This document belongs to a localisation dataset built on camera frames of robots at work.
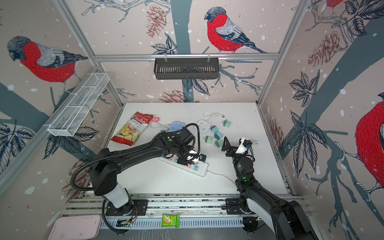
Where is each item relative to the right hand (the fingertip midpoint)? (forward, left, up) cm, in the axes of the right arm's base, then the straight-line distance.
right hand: (231, 140), depth 80 cm
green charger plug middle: (+9, +13, -14) cm, 21 cm away
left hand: (-9, +20, -4) cm, 23 cm away
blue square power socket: (+18, +35, -12) cm, 42 cm away
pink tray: (-41, +74, -13) cm, 86 cm away
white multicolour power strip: (-12, +18, -13) cm, 25 cm away
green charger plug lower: (+6, +6, -14) cm, 16 cm away
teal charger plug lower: (+12, +5, -15) cm, 20 cm away
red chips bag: (+13, +65, -10) cm, 67 cm away
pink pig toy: (+24, +51, -12) cm, 57 cm away
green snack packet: (-36, +30, -14) cm, 49 cm away
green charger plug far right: (+23, -1, -15) cm, 27 cm away
